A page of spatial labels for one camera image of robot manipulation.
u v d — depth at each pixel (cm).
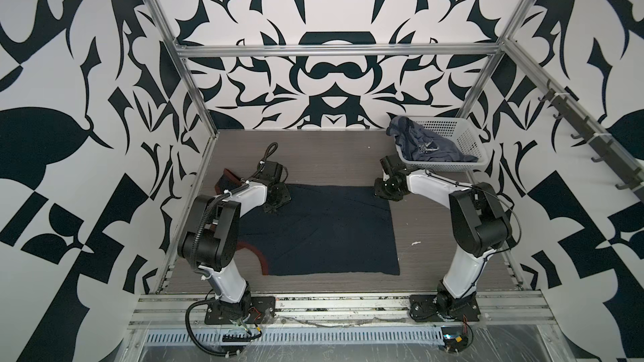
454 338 71
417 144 102
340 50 89
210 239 47
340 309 76
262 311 74
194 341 68
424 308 74
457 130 114
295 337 65
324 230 90
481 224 50
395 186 71
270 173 78
